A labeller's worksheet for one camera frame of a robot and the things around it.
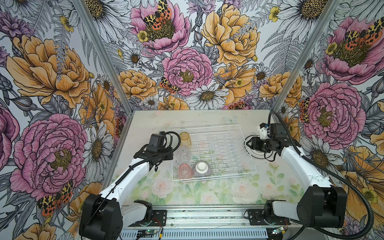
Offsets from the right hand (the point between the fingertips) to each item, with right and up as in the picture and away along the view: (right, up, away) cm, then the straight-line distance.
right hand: (251, 148), depth 84 cm
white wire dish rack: (-21, -5, +12) cm, 25 cm away
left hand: (-45, -5, +1) cm, 45 cm away
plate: (+7, -5, +10) cm, 13 cm away
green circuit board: (-52, -37, -13) cm, 65 cm away
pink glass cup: (-36, -13, 0) cm, 39 cm away
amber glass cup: (-37, +4, +9) cm, 38 cm away
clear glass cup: (-39, -4, +3) cm, 39 cm away
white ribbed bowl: (-27, -11, -1) cm, 30 cm away
